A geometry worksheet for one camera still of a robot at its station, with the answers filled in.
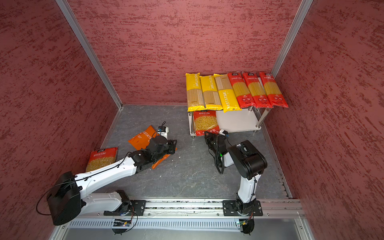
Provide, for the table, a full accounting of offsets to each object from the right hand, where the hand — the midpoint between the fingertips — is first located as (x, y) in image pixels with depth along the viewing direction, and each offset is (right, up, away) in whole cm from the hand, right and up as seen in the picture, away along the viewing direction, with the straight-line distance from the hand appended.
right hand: (201, 133), depth 94 cm
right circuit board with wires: (+22, -41, -25) cm, 53 cm away
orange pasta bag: (-40, -5, +2) cm, 40 cm away
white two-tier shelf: (+36, +9, +18) cm, 41 cm away
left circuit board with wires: (-40, -44, -22) cm, 63 cm away
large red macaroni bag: (-61, -14, -7) cm, 63 cm away
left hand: (-16, -5, -12) cm, 20 cm away
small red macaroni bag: (+3, +8, +3) cm, 9 cm away
